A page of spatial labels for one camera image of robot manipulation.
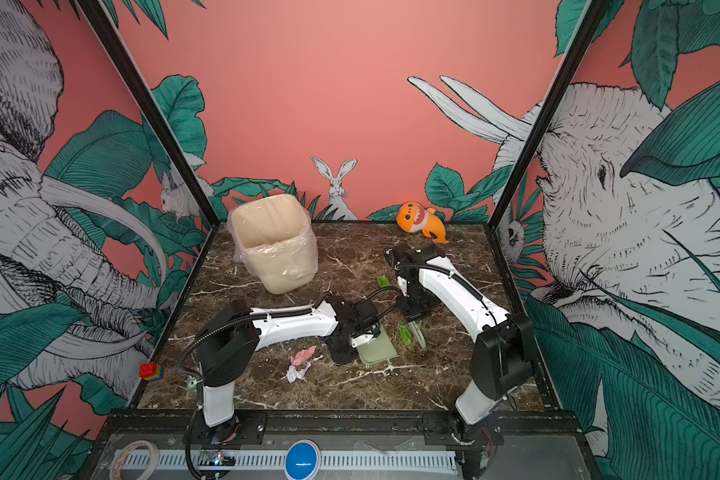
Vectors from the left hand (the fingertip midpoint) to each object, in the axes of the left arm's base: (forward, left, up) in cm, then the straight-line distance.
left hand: (344, 353), depth 84 cm
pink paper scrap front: (0, +12, -1) cm, 12 cm away
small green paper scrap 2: (+24, -13, -1) cm, 28 cm away
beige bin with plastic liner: (+23, +18, +23) cm, 37 cm away
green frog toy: (-7, +41, -2) cm, 42 cm away
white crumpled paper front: (-5, +14, -1) cm, 15 cm away
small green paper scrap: (+6, -19, -2) cm, 20 cm away
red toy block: (-4, +51, +4) cm, 52 cm away
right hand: (+5, -19, +11) cm, 23 cm away
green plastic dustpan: (+1, -10, 0) cm, 10 cm away
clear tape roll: (-24, +52, 0) cm, 58 cm away
